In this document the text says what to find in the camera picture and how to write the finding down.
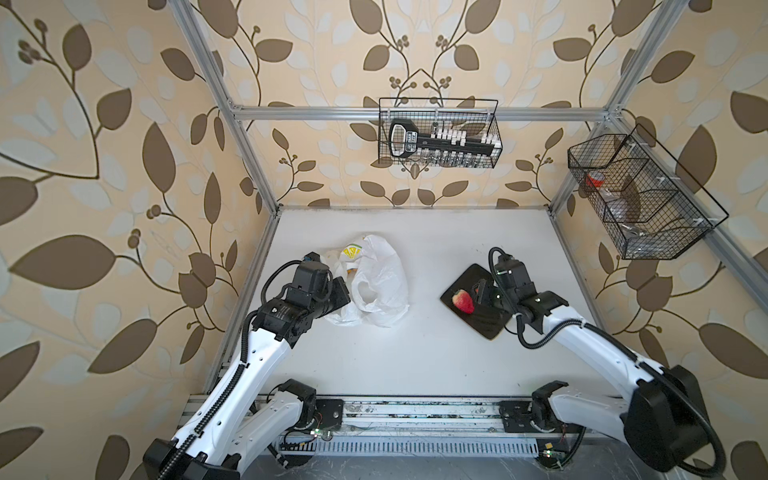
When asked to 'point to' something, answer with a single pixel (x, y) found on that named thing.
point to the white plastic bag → (375, 278)
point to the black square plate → (470, 278)
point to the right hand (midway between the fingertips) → (481, 293)
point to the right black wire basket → (651, 207)
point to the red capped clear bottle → (595, 179)
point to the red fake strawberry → (463, 301)
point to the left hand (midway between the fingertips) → (351, 287)
